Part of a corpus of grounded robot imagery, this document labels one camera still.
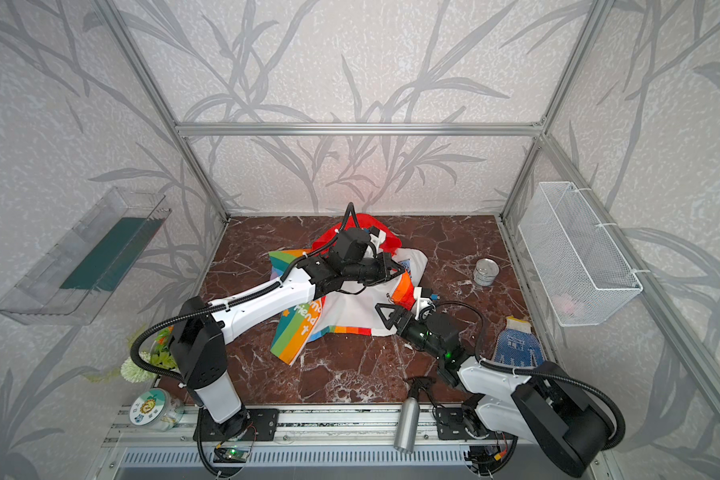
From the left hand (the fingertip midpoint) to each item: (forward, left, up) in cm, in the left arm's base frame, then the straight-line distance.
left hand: (410, 264), depth 76 cm
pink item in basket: (-9, -38, -3) cm, 39 cm away
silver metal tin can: (+11, -28, -20) cm, 36 cm away
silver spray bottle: (-31, 0, -21) cm, 37 cm away
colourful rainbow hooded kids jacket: (-2, +12, -24) cm, 27 cm away
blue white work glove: (-12, -33, -24) cm, 42 cm away
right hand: (-6, +7, -11) cm, 14 cm away
